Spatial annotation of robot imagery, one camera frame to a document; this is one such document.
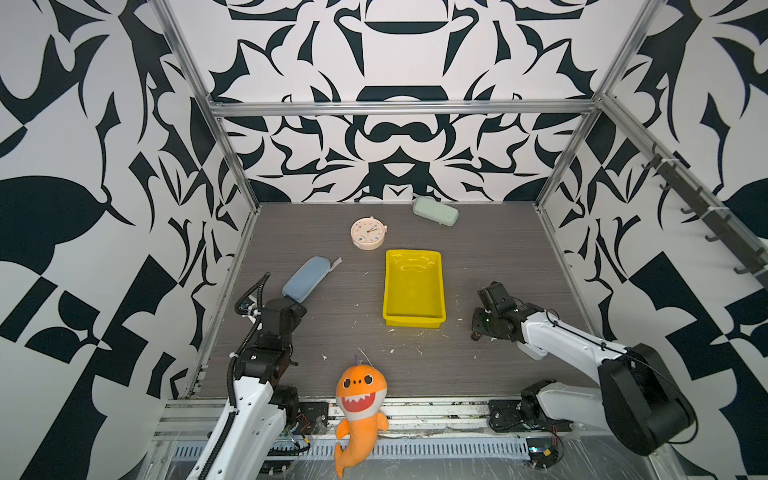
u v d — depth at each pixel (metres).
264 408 0.52
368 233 1.08
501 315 0.68
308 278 0.97
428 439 0.72
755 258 0.50
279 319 0.60
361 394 0.70
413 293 0.96
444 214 1.15
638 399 0.42
